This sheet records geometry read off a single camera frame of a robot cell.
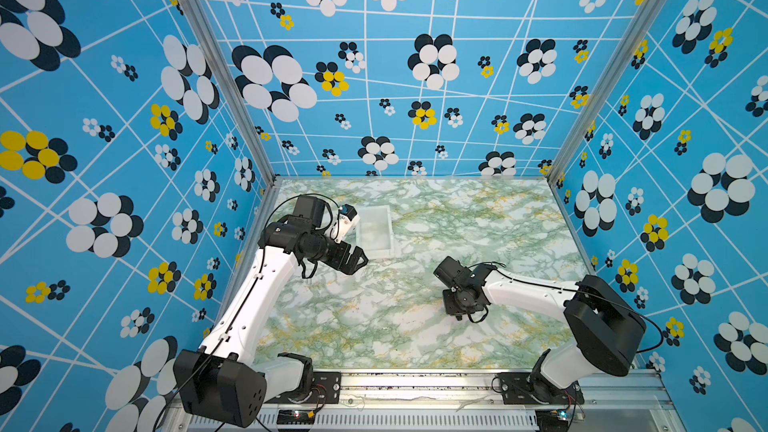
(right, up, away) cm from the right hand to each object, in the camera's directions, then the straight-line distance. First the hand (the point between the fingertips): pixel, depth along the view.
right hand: (453, 307), depth 88 cm
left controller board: (-42, -21, -16) cm, 50 cm away
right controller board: (+20, -20, -19) cm, 34 cm away
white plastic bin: (-25, +20, +15) cm, 35 cm away
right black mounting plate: (+12, -14, -17) cm, 25 cm away
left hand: (-28, +18, -11) cm, 36 cm away
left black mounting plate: (-36, -15, -15) cm, 41 cm away
